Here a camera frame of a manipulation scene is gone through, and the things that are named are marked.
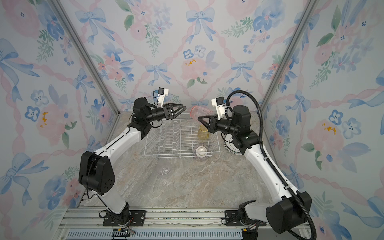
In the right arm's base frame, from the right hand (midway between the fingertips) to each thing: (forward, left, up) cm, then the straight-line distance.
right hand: (198, 118), depth 67 cm
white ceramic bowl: (0, -2, -30) cm, 30 cm away
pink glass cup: (+7, +1, -2) cm, 7 cm away
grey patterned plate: (+7, -21, -34) cm, 41 cm away
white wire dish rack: (+14, +13, -34) cm, 39 cm away
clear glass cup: (-8, +21, -36) cm, 42 cm away
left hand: (+6, +6, +1) cm, 9 cm away
